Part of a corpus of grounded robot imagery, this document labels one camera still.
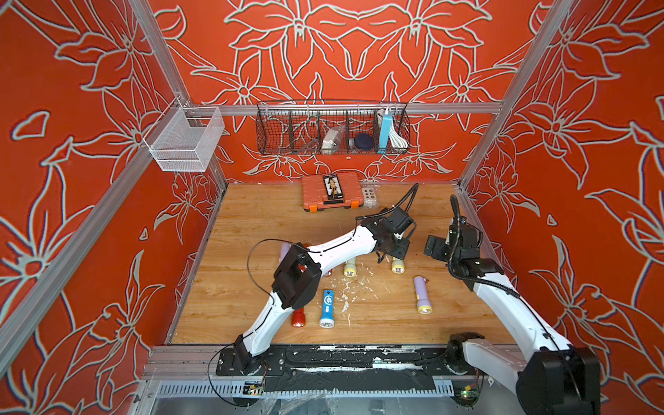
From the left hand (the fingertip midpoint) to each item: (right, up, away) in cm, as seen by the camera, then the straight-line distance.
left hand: (403, 247), depth 86 cm
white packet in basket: (-25, +38, +5) cm, 46 cm away
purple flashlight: (+5, -18, -6) cm, 19 cm away
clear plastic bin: (-79, +39, +6) cm, 89 cm away
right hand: (+10, +2, -2) cm, 11 cm away
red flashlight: (-25, -10, +3) cm, 27 cm away
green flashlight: (-18, -8, +3) cm, 20 cm away
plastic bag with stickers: (-8, +20, +25) cm, 32 cm away
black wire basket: (-27, +46, +14) cm, 55 cm away
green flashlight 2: (-1, -7, +4) cm, 8 cm away
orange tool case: (-23, +21, +20) cm, 37 cm away
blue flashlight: (-26, -21, -7) cm, 34 cm away
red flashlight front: (-35, -21, -8) cm, 42 cm away
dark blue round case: (-12, +39, +8) cm, 41 cm away
